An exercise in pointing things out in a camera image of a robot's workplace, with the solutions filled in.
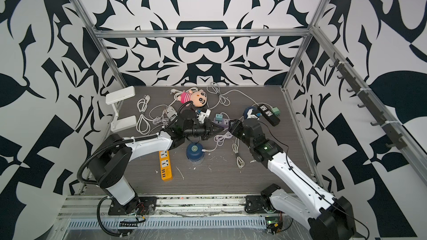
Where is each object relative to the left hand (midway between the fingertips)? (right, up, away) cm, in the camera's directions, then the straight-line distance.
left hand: (224, 125), depth 78 cm
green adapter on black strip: (+34, +5, +27) cm, 44 cm away
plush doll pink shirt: (-14, +13, +26) cm, 32 cm away
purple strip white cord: (-5, +21, +40) cm, 46 cm away
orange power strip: (-28, -20, +5) cm, 35 cm away
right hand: (+3, +2, +1) cm, 4 cm away
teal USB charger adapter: (-2, +2, +19) cm, 19 cm away
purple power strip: (+1, -2, +21) cm, 21 cm away
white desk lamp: (-59, -2, +21) cm, 63 cm away
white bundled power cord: (-47, -3, +22) cm, 52 cm away
